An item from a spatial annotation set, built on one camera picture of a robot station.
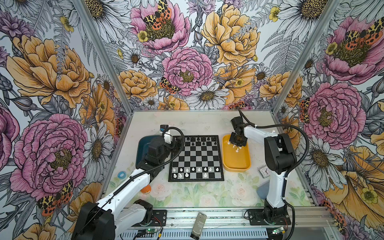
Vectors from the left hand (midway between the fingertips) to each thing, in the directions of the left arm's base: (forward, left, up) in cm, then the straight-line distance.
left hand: (176, 139), depth 82 cm
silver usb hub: (-37, -11, -14) cm, 41 cm away
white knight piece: (-14, -1, -16) cm, 21 cm away
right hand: (+6, -37, -18) cm, 41 cm away
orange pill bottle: (-22, +16, -14) cm, 30 cm away
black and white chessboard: (-5, -13, -16) cm, 21 cm away
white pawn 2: (-10, -2, -16) cm, 19 cm away
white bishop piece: (-14, -5, -16) cm, 21 cm away
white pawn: (-10, +3, -16) cm, 19 cm away
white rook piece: (-14, +2, -16) cm, 21 cm away
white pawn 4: (-10, -9, -16) cm, 20 cm away
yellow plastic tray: (-2, -36, -20) cm, 41 cm away
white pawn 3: (-11, -5, -16) cm, 20 cm away
